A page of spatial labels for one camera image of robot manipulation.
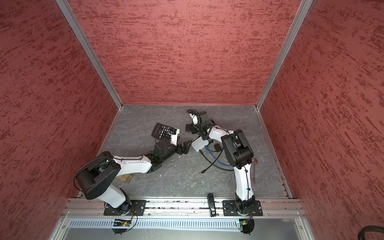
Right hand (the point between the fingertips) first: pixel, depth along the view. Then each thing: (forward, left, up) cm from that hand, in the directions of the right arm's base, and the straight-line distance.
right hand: (190, 127), depth 101 cm
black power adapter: (-14, -18, -4) cm, 23 cm away
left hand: (-15, +2, +6) cm, 16 cm away
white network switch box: (-11, -6, -4) cm, 13 cm away
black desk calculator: (-1, +20, -3) cm, 20 cm away
